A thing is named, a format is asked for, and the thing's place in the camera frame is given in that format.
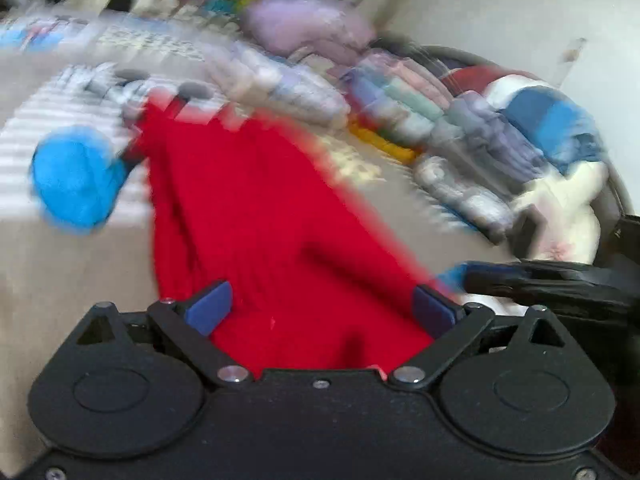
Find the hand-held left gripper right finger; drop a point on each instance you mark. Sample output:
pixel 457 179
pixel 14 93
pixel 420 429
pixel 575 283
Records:
pixel 437 310

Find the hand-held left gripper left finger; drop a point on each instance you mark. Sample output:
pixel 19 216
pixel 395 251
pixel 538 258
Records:
pixel 210 307

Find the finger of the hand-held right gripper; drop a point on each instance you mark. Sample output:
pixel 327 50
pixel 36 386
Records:
pixel 500 277

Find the red knit pants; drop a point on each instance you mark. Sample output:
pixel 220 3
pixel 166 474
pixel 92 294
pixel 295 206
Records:
pixel 280 220

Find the stack of grey folded clothes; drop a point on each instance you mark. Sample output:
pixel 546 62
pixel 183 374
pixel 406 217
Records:
pixel 480 170

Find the stack of colourful folded clothes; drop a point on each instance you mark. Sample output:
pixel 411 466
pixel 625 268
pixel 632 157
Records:
pixel 400 105

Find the printed cartoon blanket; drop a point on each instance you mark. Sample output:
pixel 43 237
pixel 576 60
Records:
pixel 65 260

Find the striped red white blue quilt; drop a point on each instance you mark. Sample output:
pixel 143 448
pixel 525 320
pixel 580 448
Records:
pixel 550 125

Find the folded beige garment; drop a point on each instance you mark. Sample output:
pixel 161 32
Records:
pixel 280 92

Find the purple pillow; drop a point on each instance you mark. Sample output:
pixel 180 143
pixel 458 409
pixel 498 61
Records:
pixel 310 25

